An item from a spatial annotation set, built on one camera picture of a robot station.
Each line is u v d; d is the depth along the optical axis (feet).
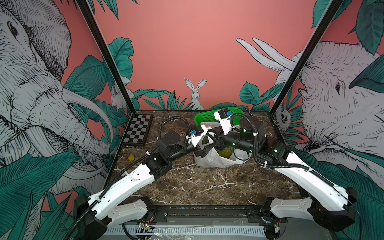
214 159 2.35
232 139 1.68
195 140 1.76
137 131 3.39
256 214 2.43
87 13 2.34
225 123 1.64
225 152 2.75
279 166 1.35
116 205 1.40
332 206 1.27
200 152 1.89
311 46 2.70
